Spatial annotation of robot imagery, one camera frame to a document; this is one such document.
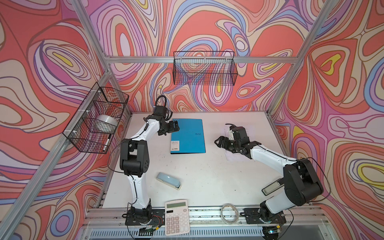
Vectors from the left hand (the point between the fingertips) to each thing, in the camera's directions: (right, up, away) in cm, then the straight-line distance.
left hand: (174, 128), depth 98 cm
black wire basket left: (-39, -1, -24) cm, 46 cm away
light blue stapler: (-1, -29, -16) cm, 33 cm away
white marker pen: (-30, -7, -26) cm, 40 cm away
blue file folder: (+10, -7, +6) cm, 14 cm away
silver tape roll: (-31, +4, -25) cm, 39 cm away
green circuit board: (-11, -50, -26) cm, 58 cm away
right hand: (+29, -11, -7) cm, 32 cm away
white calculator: (+4, -44, -26) cm, 51 cm away
